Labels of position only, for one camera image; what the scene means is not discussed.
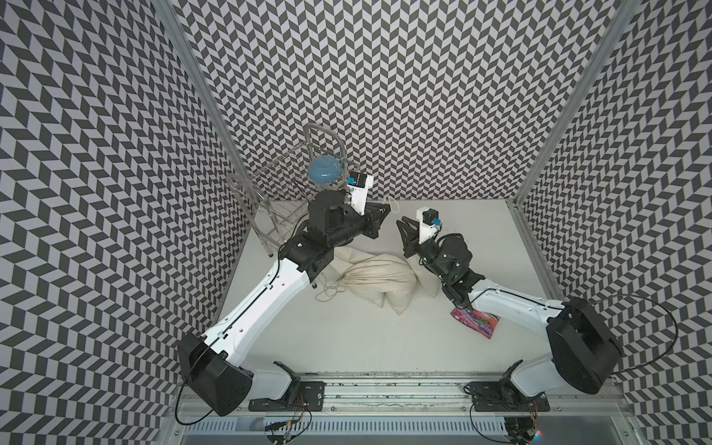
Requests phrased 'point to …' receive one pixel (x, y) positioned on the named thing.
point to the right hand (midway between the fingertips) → (402, 224)
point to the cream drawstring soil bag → (412, 278)
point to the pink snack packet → (482, 323)
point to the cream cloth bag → (369, 275)
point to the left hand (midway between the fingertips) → (387, 207)
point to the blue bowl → (324, 169)
